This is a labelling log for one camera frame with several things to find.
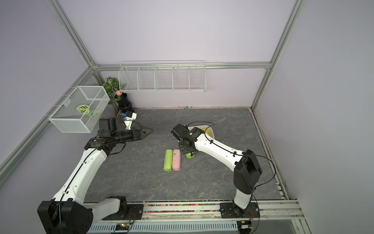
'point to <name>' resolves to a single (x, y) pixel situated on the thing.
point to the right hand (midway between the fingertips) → (187, 147)
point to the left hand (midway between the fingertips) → (149, 132)
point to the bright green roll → (189, 156)
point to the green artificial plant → (111, 86)
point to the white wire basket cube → (80, 111)
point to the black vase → (124, 105)
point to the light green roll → (167, 165)
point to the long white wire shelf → (179, 76)
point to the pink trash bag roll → (176, 160)
